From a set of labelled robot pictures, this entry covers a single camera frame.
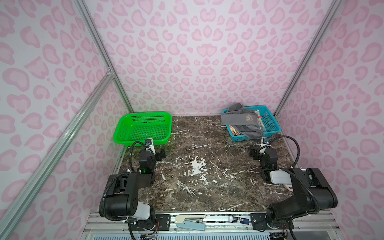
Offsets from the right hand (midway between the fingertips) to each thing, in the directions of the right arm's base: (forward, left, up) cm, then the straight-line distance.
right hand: (260, 144), depth 92 cm
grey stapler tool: (-41, +39, -5) cm, 57 cm away
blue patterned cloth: (+22, -6, -4) cm, 23 cm away
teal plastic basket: (+20, -12, -2) cm, 24 cm away
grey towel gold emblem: (+15, +8, +5) cm, 18 cm away
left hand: (-2, +64, +3) cm, 64 cm away
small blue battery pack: (-40, +17, -6) cm, 44 cm away
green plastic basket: (+20, +84, -8) cm, 87 cm away
